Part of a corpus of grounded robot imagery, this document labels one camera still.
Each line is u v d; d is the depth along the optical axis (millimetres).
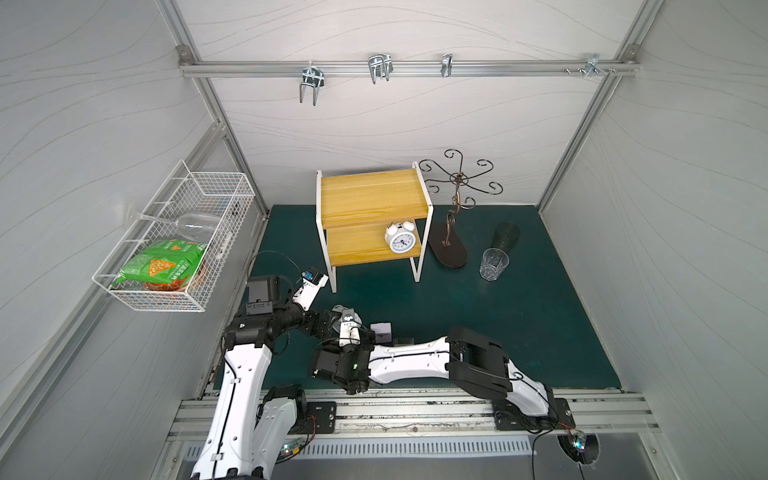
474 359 530
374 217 738
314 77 784
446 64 734
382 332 830
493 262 1002
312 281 650
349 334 716
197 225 643
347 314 724
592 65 765
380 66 765
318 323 661
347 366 623
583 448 713
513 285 1013
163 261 547
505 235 958
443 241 1076
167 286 603
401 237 829
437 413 753
